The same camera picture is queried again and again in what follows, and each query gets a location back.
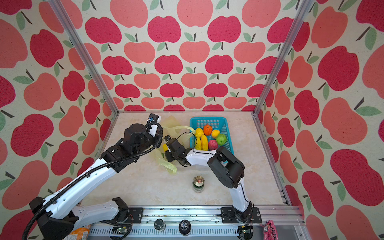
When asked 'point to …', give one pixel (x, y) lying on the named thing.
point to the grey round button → (158, 224)
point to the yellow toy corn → (198, 145)
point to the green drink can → (198, 184)
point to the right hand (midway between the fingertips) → (170, 151)
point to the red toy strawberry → (213, 145)
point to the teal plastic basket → (220, 123)
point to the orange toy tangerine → (207, 129)
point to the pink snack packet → (270, 230)
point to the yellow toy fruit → (199, 132)
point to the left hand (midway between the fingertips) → (164, 129)
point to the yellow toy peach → (215, 133)
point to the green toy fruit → (221, 139)
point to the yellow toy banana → (204, 144)
